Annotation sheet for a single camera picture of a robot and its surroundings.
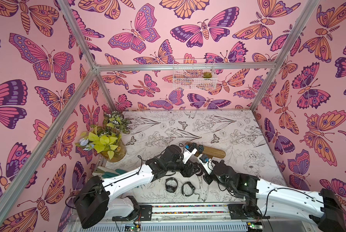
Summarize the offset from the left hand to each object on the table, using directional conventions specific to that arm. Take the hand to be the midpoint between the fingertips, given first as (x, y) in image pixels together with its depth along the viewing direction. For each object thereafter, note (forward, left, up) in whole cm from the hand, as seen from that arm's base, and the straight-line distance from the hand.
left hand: (198, 167), depth 74 cm
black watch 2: (-1, -1, -4) cm, 5 cm away
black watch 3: (-7, +14, -11) cm, 20 cm away
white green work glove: (+3, +53, -15) cm, 55 cm away
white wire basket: (+56, -1, +19) cm, 59 cm away
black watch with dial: (+17, 0, -7) cm, 18 cm away
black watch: (+14, -4, -6) cm, 16 cm away
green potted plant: (+11, +47, +9) cm, 49 cm away
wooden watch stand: (+12, -12, -8) cm, 19 cm away
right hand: (+2, -1, 0) cm, 2 cm away
